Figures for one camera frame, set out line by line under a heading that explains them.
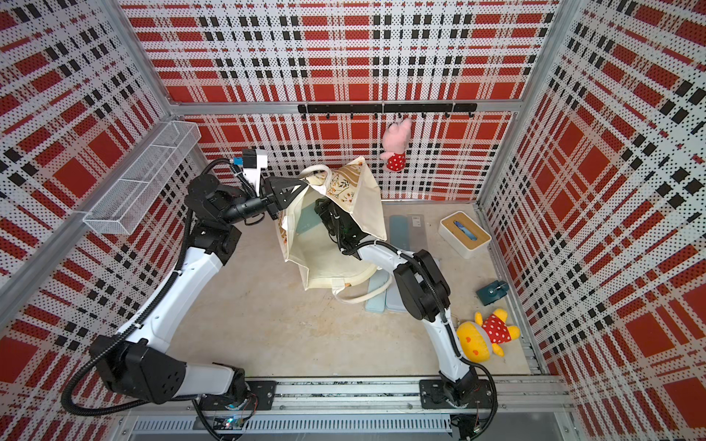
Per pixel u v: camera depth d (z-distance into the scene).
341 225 0.73
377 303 0.88
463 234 1.05
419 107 0.89
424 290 0.56
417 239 1.08
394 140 0.92
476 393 0.70
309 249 0.88
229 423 0.69
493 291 0.84
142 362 0.38
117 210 0.69
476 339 0.77
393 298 0.90
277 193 0.58
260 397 0.74
